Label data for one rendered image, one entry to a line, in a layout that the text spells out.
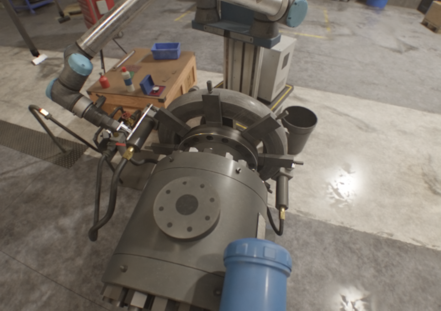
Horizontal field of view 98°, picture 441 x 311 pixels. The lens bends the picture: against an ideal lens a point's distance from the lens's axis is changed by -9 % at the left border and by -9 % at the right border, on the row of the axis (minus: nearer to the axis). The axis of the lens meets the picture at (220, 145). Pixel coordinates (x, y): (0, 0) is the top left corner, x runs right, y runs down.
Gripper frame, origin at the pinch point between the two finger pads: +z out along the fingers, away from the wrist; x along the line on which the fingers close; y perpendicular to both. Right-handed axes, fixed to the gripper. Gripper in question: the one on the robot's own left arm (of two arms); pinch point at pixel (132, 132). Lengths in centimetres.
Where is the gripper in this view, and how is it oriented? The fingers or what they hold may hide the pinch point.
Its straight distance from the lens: 104.6
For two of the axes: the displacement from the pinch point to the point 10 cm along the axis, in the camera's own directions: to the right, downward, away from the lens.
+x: 5.7, -2.2, -8.0
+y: -3.5, 8.1, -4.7
